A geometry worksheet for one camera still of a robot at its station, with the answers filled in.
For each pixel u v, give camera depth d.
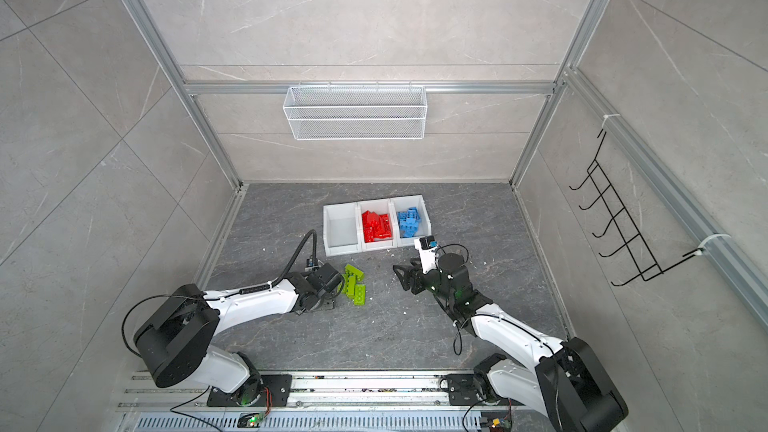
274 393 0.73
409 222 1.00
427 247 0.71
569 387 0.40
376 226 1.01
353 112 1.00
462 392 0.73
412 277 0.72
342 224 1.07
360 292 0.90
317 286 0.68
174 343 0.43
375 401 0.73
